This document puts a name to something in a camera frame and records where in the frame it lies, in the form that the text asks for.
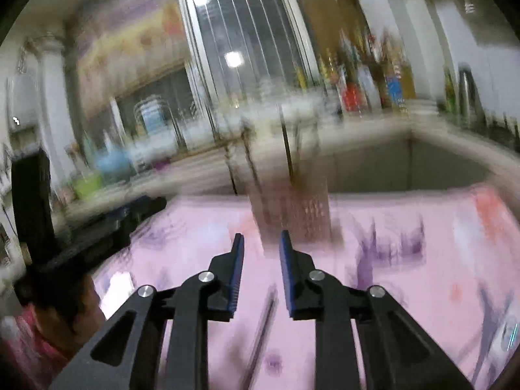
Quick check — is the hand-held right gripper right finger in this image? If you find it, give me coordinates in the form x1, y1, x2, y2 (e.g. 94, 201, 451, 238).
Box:
279, 230, 474, 390

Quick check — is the bundle of wooden chopsticks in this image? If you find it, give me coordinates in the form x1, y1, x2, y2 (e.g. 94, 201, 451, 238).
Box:
225, 106, 303, 196

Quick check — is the pink printed tablecloth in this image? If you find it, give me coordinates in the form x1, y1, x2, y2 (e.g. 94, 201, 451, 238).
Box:
91, 187, 520, 390

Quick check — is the blue plastic bowl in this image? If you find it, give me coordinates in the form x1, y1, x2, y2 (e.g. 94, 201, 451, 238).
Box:
94, 151, 132, 180

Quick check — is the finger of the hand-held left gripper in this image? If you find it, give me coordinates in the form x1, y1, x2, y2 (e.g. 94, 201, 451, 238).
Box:
55, 196, 168, 267

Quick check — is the green plastic basin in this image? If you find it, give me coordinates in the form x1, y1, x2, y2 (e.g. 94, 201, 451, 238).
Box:
72, 171, 103, 201

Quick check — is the single brown chopstick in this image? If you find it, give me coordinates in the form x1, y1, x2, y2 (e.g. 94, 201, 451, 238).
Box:
241, 292, 279, 390

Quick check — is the white jug with blue label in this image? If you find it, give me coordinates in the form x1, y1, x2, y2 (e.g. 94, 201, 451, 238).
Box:
140, 99, 170, 133

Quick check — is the kitchen window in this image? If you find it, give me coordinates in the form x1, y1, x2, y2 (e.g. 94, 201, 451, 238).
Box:
175, 0, 322, 141

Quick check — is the stainless steel kettle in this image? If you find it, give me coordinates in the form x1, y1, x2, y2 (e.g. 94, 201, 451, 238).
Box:
457, 63, 487, 129

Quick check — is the red plastic bag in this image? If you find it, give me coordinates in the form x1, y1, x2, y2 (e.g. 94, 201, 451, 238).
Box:
341, 82, 363, 113

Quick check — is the pink plastic utensil holder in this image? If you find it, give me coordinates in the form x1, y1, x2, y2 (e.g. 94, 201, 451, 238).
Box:
247, 176, 331, 253

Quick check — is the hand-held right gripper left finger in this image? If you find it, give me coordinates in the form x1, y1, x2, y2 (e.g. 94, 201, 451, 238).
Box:
49, 233, 245, 390

